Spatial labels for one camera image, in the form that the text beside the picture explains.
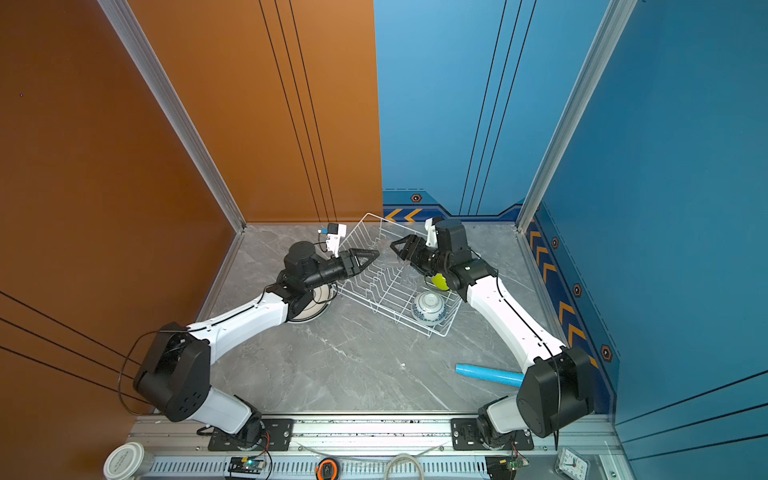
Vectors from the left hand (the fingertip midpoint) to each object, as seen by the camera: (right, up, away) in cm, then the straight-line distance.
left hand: (378, 254), depth 76 cm
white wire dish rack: (+2, -10, +24) cm, 26 cm away
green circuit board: (-31, -50, -5) cm, 59 cm away
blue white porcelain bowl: (+15, -16, +13) cm, 25 cm away
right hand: (+4, +1, +2) cm, 5 cm away
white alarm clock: (+45, -48, -7) cm, 66 cm away
